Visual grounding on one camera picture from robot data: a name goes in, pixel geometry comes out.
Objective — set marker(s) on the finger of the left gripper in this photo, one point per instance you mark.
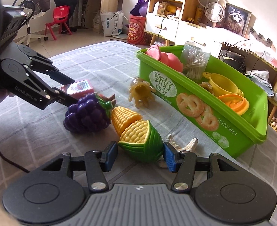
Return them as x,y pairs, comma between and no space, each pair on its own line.
20,80
41,64

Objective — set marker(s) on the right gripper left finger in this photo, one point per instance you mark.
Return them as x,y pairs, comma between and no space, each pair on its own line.
98,162

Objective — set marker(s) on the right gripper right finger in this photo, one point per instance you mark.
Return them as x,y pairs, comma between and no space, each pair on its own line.
181,163

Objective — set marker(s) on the toy corn cob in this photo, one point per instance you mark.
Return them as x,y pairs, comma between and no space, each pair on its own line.
138,138

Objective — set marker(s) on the pink card box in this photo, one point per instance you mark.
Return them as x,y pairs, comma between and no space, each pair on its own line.
78,89

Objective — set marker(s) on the purple toy grapes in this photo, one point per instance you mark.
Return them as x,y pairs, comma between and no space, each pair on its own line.
90,114

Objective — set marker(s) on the red brown figurine toy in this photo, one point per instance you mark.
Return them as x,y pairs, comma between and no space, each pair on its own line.
110,99

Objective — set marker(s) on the orange plastic juicer toy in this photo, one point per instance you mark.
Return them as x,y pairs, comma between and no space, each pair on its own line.
236,102

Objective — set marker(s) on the tan octopus toy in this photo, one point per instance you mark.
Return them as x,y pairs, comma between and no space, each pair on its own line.
141,91

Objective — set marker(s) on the yellow toy pot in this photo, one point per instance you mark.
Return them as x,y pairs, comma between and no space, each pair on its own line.
222,85

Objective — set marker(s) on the cotton swab clear box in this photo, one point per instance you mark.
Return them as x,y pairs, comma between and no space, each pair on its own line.
194,58

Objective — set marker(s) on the pink piggy toy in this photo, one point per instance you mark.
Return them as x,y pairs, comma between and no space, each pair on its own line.
168,59

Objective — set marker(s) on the white office chair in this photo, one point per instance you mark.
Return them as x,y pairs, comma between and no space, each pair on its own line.
38,9

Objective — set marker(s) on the red plastic child chair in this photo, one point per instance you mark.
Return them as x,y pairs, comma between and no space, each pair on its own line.
60,16

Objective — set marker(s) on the grey checked tablecloth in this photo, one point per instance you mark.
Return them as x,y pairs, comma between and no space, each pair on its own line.
209,190

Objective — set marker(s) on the green plastic cookie box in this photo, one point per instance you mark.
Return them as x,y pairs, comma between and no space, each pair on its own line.
232,132

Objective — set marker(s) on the white paper bag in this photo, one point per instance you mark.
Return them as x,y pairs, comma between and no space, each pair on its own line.
112,23

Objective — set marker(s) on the wooden desk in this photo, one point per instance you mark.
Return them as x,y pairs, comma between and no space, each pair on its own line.
92,7

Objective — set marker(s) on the red round gift box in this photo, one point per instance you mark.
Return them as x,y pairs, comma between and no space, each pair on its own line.
136,33

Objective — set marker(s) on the purple balloon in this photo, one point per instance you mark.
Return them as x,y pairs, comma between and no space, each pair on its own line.
140,9

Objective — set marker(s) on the black bag on shelf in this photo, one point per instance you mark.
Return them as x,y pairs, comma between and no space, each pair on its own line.
233,59

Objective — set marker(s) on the white wooden shelf cabinet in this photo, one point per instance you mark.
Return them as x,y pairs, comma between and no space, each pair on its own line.
179,21

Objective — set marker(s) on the framed cat picture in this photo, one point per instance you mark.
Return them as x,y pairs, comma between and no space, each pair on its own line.
236,19

